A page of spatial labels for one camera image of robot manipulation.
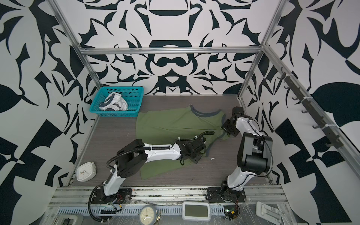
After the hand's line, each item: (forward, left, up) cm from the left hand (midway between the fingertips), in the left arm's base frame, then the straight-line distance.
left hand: (198, 151), depth 89 cm
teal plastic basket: (+42, +45, +8) cm, 62 cm away
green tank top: (+19, +21, +1) cm, 28 cm away
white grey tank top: (+34, +56, +11) cm, 66 cm away
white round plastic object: (-10, +64, +2) cm, 65 cm away
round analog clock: (-31, +28, +3) cm, 42 cm away
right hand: (+14, -20, +5) cm, 25 cm away
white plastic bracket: (-32, -30, 0) cm, 44 cm away
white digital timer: (-30, +5, +3) cm, 31 cm away
